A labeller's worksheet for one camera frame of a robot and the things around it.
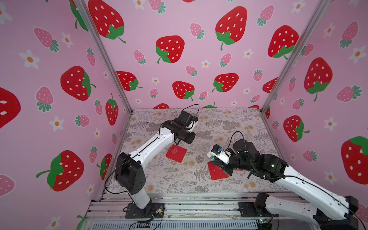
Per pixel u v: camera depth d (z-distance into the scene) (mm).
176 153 956
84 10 687
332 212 390
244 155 482
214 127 1108
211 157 636
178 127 582
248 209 731
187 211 750
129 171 435
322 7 686
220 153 553
